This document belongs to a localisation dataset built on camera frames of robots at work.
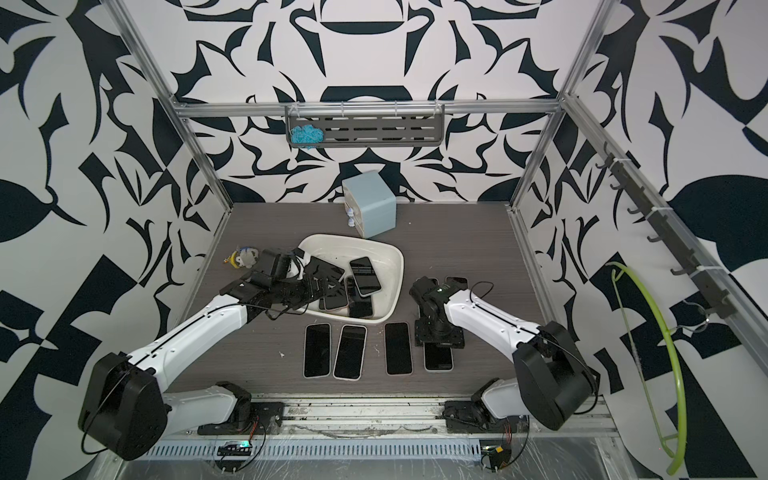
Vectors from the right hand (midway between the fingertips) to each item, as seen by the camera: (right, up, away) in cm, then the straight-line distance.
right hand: (427, 339), depth 84 cm
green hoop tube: (+38, -10, -33) cm, 51 cm away
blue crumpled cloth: (-35, +59, +7) cm, 69 cm away
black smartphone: (-19, +16, +14) cm, 28 cm away
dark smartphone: (-8, -2, -1) cm, 9 cm away
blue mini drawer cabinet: (-16, +38, +16) cm, 44 cm away
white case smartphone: (-22, -4, +1) cm, 22 cm away
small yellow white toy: (-58, +22, +15) cm, 64 cm away
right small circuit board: (+14, -23, -13) cm, 30 cm away
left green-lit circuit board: (-48, -23, -11) cm, 54 cm away
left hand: (-28, +16, -1) cm, 32 cm away
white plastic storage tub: (-12, +20, +18) cm, 29 cm away
